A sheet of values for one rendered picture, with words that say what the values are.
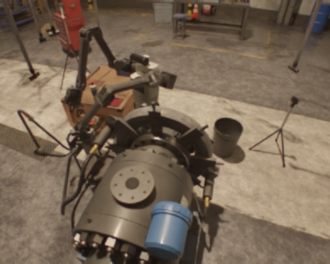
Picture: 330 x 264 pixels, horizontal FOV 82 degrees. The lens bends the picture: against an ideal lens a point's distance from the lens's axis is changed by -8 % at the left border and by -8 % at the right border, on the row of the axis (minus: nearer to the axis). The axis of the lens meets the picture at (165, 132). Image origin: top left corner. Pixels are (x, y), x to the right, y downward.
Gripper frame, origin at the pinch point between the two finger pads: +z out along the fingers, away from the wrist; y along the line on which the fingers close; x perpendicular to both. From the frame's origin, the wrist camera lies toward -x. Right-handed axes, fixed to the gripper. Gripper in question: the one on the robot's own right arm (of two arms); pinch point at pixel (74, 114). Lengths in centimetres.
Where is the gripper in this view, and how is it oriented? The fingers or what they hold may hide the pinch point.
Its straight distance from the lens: 177.6
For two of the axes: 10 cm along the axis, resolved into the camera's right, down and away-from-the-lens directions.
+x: 5.5, -0.8, 8.3
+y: 7.8, 4.2, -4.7
